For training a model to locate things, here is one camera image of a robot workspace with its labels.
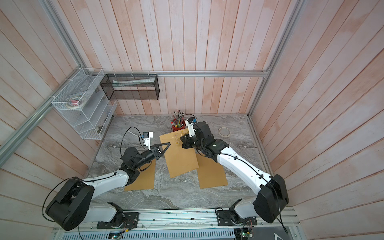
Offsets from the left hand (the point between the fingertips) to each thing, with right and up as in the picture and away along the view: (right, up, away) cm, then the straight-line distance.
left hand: (170, 146), depth 76 cm
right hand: (+5, +4, +2) cm, 7 cm away
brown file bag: (+4, -8, +2) cm, 9 cm away
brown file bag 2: (+23, -19, +14) cm, 33 cm away
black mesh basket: (-32, +39, +28) cm, 58 cm away
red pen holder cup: (0, +9, +24) cm, 25 cm away
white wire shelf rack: (-43, +14, +2) cm, 45 cm away
